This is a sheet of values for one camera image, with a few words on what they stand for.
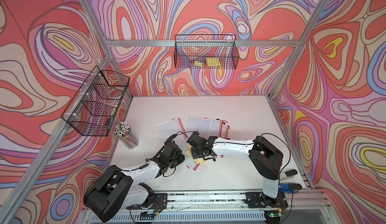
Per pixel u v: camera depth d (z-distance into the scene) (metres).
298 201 0.75
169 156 0.69
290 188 0.74
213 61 0.91
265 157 0.50
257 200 0.73
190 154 0.82
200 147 0.67
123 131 0.80
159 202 0.72
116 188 0.42
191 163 0.84
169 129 0.99
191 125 1.05
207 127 1.01
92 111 0.74
